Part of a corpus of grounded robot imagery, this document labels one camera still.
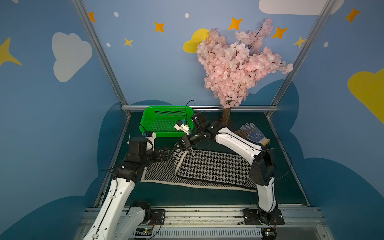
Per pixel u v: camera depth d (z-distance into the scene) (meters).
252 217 0.73
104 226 0.39
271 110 1.19
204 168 0.91
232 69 0.71
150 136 0.65
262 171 0.49
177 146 0.75
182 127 0.74
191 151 0.83
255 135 1.08
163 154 0.66
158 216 0.75
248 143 0.54
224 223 0.73
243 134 1.08
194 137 0.70
